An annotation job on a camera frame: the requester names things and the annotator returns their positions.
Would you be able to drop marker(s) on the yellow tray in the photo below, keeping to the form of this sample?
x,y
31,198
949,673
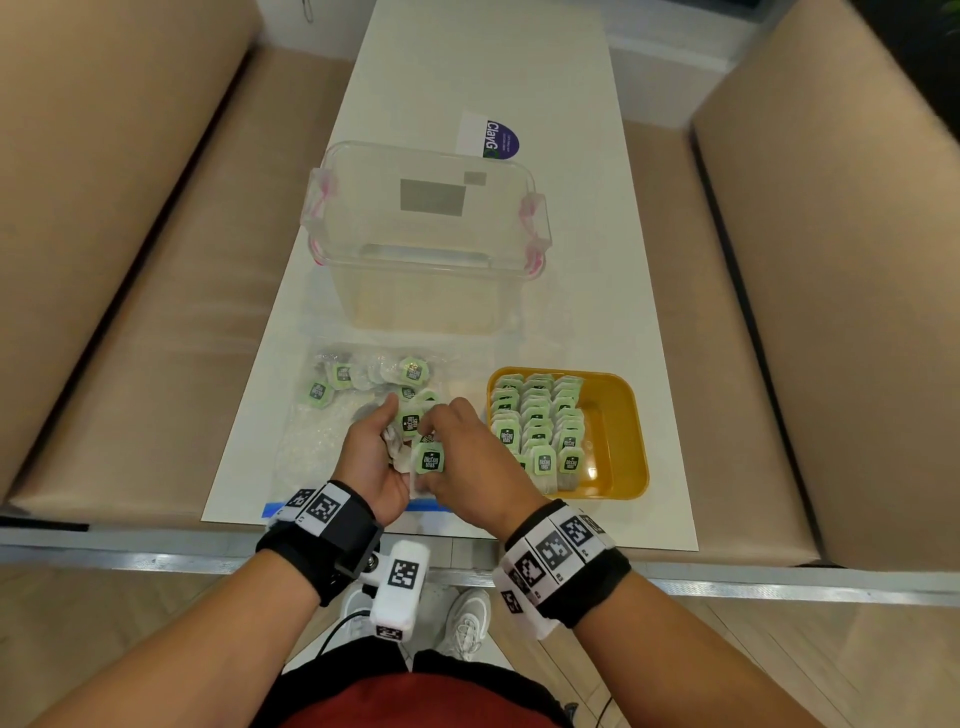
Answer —
x,y
619,427

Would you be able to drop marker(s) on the person's left hand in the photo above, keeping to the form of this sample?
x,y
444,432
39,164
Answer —
x,y
360,465

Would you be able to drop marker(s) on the black left wristband with markers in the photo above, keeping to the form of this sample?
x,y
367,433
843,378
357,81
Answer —
x,y
330,540

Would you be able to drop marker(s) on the person's black trousers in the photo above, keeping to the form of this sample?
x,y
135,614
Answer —
x,y
337,660

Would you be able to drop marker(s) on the clear zip bag with tea bags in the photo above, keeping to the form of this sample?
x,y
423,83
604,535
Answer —
x,y
307,450

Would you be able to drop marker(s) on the person's right white shoe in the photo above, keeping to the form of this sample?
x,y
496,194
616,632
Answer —
x,y
466,624

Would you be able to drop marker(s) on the clear storage box pink latches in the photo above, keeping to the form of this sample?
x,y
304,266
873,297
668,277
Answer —
x,y
427,292

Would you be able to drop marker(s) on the person's left forearm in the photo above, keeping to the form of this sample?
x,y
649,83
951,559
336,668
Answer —
x,y
180,652

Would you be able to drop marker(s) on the person's red shirt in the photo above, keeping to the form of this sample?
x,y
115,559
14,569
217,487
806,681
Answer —
x,y
420,705

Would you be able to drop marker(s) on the person's white shoe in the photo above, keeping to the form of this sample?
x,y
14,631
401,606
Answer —
x,y
354,604
466,624

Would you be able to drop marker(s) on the white and purple sticker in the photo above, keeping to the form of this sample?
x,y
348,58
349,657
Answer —
x,y
487,136

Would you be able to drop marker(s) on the person's left white shoe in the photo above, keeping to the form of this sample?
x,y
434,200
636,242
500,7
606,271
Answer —
x,y
354,604

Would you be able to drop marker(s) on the black planter box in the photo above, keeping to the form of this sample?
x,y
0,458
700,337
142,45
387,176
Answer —
x,y
922,60

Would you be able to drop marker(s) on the person's right hand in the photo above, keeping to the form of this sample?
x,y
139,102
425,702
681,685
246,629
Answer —
x,y
480,472

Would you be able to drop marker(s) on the beige bench seat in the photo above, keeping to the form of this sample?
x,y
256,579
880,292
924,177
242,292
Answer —
x,y
135,262
825,300

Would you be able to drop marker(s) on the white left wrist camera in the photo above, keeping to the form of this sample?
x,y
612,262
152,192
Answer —
x,y
397,585

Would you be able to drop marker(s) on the tea bags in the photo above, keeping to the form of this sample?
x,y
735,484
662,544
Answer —
x,y
409,424
412,369
536,435

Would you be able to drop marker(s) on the marker cube on right wrist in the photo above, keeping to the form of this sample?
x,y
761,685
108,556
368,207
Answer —
x,y
525,619

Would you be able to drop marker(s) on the grey rectangular label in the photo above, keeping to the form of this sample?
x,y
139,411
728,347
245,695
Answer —
x,y
433,195

